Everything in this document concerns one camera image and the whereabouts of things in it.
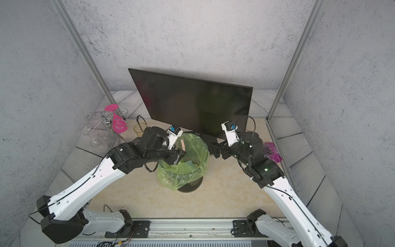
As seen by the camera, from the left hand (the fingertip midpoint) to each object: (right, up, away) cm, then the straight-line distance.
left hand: (183, 150), depth 67 cm
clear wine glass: (-49, +2, +18) cm, 53 cm away
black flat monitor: (+6, +24, +28) cm, 38 cm away
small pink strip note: (0, +3, -1) cm, 3 cm away
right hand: (+16, +6, 0) cm, 17 cm away
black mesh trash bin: (+3, -21, +16) cm, 27 cm away
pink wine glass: (-43, +12, +29) cm, 53 cm away
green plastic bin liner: (+3, -8, 0) cm, 8 cm away
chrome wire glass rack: (-42, +15, +14) cm, 46 cm away
